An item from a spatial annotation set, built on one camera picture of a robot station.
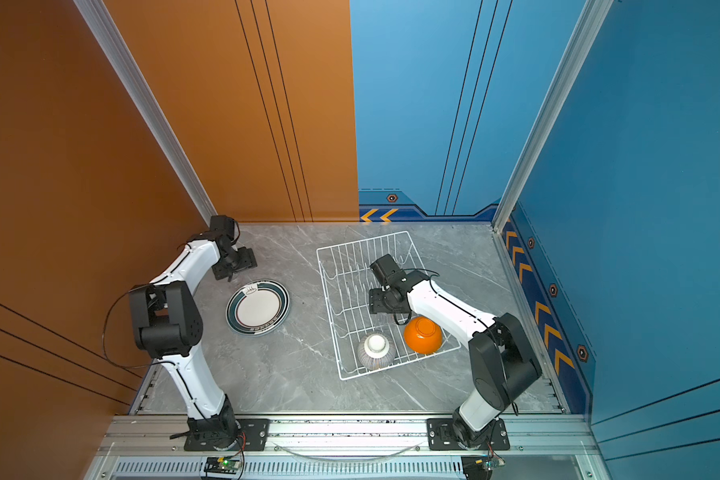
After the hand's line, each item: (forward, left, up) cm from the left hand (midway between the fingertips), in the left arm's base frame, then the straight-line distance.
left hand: (242, 262), depth 97 cm
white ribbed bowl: (-28, -44, -1) cm, 52 cm away
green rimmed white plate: (-12, -6, -7) cm, 15 cm away
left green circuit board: (-53, -8, -10) cm, 55 cm away
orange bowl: (-24, -57, -1) cm, 62 cm away
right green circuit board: (-53, -69, -11) cm, 87 cm away
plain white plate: (-12, -6, -7) cm, 15 cm away
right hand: (-15, -45, -1) cm, 47 cm away
